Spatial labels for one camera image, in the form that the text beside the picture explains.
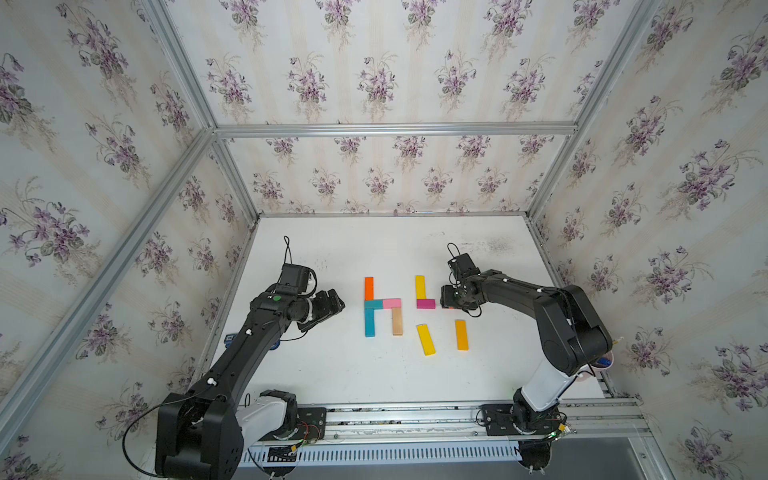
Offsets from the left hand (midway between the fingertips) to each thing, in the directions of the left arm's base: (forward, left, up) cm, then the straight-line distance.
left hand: (336, 311), depth 81 cm
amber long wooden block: (-3, -37, -9) cm, 38 cm away
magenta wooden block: (+8, -27, -11) cm, 31 cm away
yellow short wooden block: (+14, -26, -10) cm, 31 cm away
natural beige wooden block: (+2, -18, -10) cm, 20 cm away
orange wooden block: (+14, -9, -10) cm, 19 cm away
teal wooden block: (+8, -10, -10) cm, 16 cm away
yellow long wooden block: (-4, -26, -11) cm, 29 cm away
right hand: (+9, -36, -10) cm, 39 cm away
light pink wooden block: (+7, -16, -9) cm, 20 cm away
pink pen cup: (-14, -69, 0) cm, 70 cm away
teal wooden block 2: (+2, -9, -10) cm, 14 cm away
